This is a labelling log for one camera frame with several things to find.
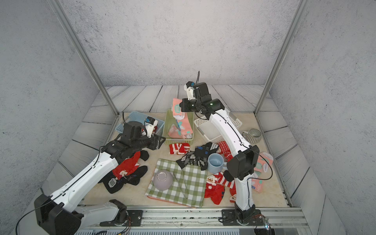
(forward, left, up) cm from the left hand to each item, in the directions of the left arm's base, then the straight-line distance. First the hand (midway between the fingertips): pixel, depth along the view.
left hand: (163, 137), depth 76 cm
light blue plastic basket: (+35, +24, -21) cm, 47 cm away
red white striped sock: (+6, -7, -21) cm, 23 cm away
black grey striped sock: (-1, -14, -21) cm, 25 cm away
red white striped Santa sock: (-13, -30, -24) cm, 41 cm away
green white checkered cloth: (-17, -12, -24) cm, 32 cm away
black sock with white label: (-15, +30, -23) cm, 40 cm away
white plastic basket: (+21, -27, -23) cm, 41 cm away
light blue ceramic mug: (-4, -29, -23) cm, 37 cm away
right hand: (+14, -8, +10) cm, 19 cm away
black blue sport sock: (+4, -23, -19) cm, 30 cm away
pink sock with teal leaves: (+13, -9, -8) cm, 18 cm away
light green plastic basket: (+32, +2, -22) cm, 39 cm away
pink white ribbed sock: (+20, -2, -21) cm, 29 cm away
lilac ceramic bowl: (-15, +1, -18) cm, 23 cm away
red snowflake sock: (-20, -27, -24) cm, 42 cm away
